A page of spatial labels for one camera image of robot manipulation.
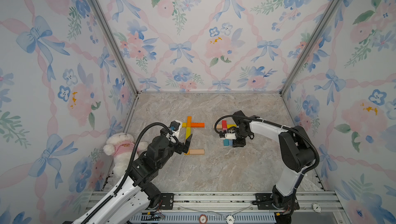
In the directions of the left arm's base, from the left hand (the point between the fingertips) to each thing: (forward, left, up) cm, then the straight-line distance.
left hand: (183, 130), depth 71 cm
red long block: (+19, -24, -24) cm, 39 cm away
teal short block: (+6, -23, -24) cm, 34 cm away
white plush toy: (-1, +34, -15) cm, 38 cm away
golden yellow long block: (-10, -3, -2) cm, 11 cm away
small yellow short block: (+18, -27, -23) cm, 40 cm away
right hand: (+9, -30, -24) cm, 39 cm away
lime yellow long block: (+13, 0, -24) cm, 27 cm away
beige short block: (+17, -20, -24) cm, 36 cm away
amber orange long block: (+22, 0, -24) cm, 32 cm away
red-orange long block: (+18, -6, -23) cm, 30 cm away
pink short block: (+7, -21, -11) cm, 25 cm away
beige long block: (+1, -6, -26) cm, 27 cm away
